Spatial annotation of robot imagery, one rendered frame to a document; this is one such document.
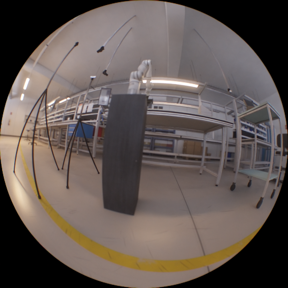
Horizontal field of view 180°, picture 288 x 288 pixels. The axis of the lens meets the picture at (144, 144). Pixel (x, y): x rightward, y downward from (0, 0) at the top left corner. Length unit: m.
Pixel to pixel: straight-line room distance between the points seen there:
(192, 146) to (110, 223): 4.46
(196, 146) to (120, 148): 4.39
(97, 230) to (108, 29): 4.02
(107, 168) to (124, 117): 0.34
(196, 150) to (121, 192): 4.40
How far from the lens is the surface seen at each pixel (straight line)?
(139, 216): 0.74
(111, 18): 3.53
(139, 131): 0.54
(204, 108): 1.38
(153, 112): 1.20
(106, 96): 2.60
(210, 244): 0.70
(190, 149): 4.63
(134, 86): 0.77
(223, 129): 1.59
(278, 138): 2.66
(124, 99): 0.63
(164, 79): 2.03
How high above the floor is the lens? 0.52
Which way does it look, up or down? 1 degrees up
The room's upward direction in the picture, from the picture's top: 6 degrees clockwise
